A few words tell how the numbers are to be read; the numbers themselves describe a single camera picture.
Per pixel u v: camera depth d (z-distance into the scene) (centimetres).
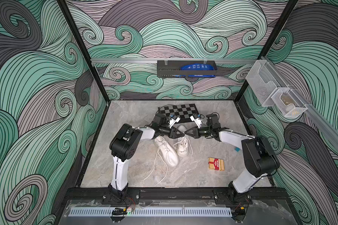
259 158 47
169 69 94
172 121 86
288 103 65
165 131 84
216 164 83
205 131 78
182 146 87
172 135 83
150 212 70
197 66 92
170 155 86
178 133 88
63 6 71
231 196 66
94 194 74
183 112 107
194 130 81
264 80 78
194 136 81
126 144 52
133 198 72
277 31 79
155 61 94
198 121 82
